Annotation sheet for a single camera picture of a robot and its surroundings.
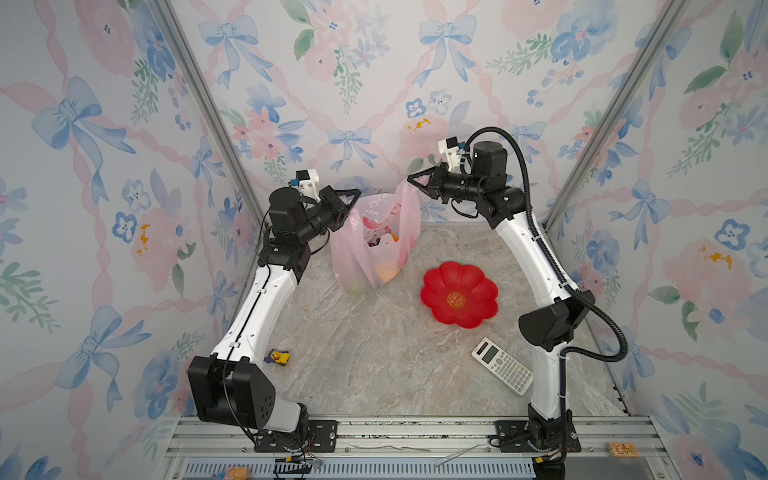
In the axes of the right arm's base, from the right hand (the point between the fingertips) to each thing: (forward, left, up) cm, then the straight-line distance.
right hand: (408, 176), depth 72 cm
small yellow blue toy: (-29, +36, -40) cm, 61 cm away
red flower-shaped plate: (-6, -19, -43) cm, 47 cm away
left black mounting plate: (-48, +22, -42) cm, 67 cm away
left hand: (-6, +10, +1) cm, 12 cm away
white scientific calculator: (-30, -27, -42) cm, 58 cm away
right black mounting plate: (-48, -26, -42) cm, 68 cm away
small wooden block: (-50, -52, -43) cm, 84 cm away
